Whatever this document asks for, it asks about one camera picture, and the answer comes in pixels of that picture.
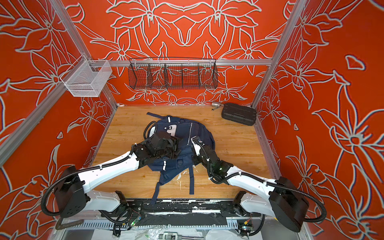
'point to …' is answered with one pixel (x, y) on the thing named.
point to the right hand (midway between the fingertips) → (189, 147)
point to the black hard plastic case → (238, 114)
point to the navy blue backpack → (184, 130)
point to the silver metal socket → (215, 104)
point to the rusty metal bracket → (59, 225)
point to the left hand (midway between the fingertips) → (185, 140)
